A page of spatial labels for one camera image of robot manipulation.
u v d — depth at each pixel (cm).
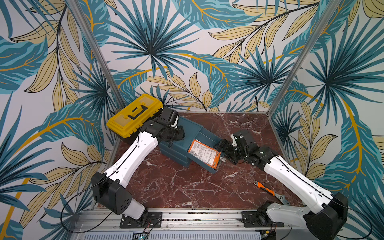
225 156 68
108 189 39
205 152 82
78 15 69
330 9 69
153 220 72
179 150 75
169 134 64
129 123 90
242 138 56
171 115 59
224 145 69
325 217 37
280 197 81
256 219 70
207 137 88
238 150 63
